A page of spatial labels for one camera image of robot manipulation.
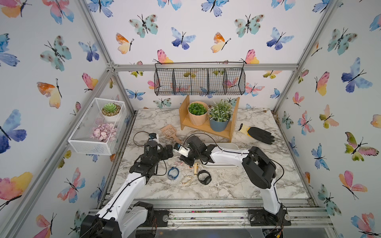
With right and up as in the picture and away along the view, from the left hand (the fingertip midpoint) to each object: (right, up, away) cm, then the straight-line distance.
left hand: (167, 146), depth 84 cm
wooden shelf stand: (+8, +14, +20) cm, 26 cm away
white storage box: (+36, -2, +15) cm, 39 cm away
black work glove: (+60, +6, +21) cm, 64 cm away
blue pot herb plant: (+30, +18, +5) cm, 35 cm away
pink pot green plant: (+17, +20, +11) cm, 29 cm away
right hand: (+7, -7, +5) cm, 11 cm away
